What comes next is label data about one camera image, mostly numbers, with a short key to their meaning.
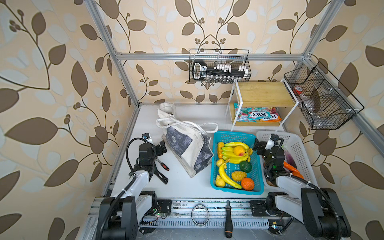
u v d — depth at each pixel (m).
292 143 0.92
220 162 0.85
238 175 0.80
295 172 0.81
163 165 0.89
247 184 0.75
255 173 0.80
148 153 0.68
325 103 0.73
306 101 0.70
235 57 0.91
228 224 0.68
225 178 0.78
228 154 0.88
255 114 0.87
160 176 0.85
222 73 0.83
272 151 0.68
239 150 0.85
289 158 0.88
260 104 0.76
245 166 0.82
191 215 0.77
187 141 0.80
